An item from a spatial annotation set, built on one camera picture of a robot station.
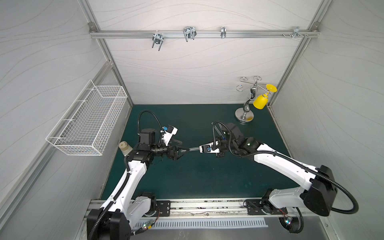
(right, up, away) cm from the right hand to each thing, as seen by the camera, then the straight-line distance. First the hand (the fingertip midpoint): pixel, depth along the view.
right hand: (205, 142), depth 76 cm
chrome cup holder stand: (+32, +15, +36) cm, 50 cm away
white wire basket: (-57, +8, -9) cm, 59 cm away
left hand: (-12, -2, -3) cm, 13 cm away
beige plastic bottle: (-46, -5, +8) cm, 47 cm away
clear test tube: (-6, -3, -4) cm, 7 cm away
